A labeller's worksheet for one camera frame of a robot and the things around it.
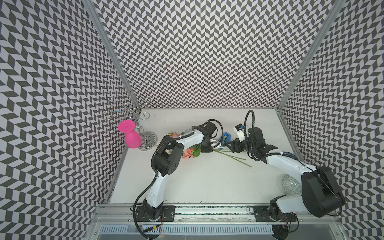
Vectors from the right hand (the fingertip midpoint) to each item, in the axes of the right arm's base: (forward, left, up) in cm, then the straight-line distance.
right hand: (231, 143), depth 88 cm
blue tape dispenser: (+7, +2, -5) cm, 9 cm away
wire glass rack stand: (+37, +72, -5) cm, 81 cm away
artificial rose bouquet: (-2, +22, -6) cm, 23 cm away
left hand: (+3, +14, -10) cm, 17 cm away
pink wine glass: (-3, +54, +13) cm, 55 cm away
